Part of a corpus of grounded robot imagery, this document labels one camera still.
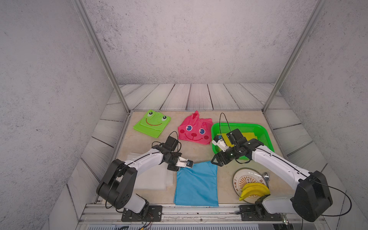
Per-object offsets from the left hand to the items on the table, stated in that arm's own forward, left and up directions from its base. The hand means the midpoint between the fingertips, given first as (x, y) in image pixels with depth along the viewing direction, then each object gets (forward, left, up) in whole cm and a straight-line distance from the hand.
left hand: (184, 162), depth 87 cm
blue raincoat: (-13, -8, -3) cm, 15 cm away
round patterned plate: (-8, -36, -3) cm, 37 cm away
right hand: (-2, -18, +8) cm, 20 cm away
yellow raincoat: (+19, -45, -1) cm, 49 cm away
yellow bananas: (-16, -34, +3) cm, 38 cm away
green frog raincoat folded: (+34, +24, -3) cm, 41 cm away
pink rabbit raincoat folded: (+27, -8, -2) cm, 28 cm away
